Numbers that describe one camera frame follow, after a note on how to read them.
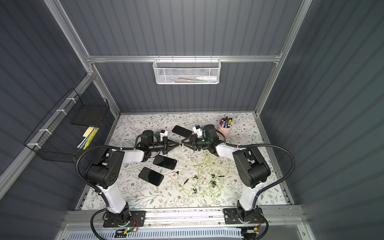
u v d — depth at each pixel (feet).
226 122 3.19
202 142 2.62
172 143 2.88
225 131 3.26
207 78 2.92
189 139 2.70
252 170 1.62
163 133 2.94
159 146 2.70
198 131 2.84
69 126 2.46
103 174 1.62
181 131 3.58
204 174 2.91
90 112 2.71
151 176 3.43
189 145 2.77
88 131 2.50
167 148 2.75
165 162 3.38
